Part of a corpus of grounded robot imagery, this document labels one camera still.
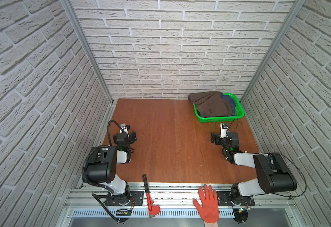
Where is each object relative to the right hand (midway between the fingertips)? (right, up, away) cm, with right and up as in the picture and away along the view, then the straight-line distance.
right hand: (221, 132), depth 94 cm
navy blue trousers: (+14, +23, +14) cm, 30 cm away
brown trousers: (-5, +20, +9) cm, 22 cm away
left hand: (-64, +2, 0) cm, 64 cm away
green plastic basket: (+19, +13, +12) cm, 26 cm away
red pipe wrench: (-44, -36, -24) cm, 62 cm away
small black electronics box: (-59, -40, -21) cm, 74 cm away
